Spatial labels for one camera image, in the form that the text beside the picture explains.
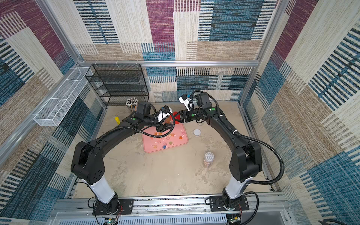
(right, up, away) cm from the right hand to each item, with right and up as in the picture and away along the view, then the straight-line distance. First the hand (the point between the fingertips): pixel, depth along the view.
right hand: (178, 118), depth 80 cm
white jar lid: (+13, -10, +22) cm, 27 cm away
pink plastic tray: (-1, -13, +19) cm, 23 cm away
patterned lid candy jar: (+17, -21, -2) cm, 27 cm away
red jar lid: (-1, +1, -4) cm, 4 cm away
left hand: (-4, -1, +4) cm, 6 cm away
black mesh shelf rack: (-46, +27, +28) cm, 60 cm away
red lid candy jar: (-6, -1, +2) cm, 7 cm away
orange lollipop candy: (+1, -13, +19) cm, 23 cm away
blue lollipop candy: (-10, -19, +14) cm, 26 cm away
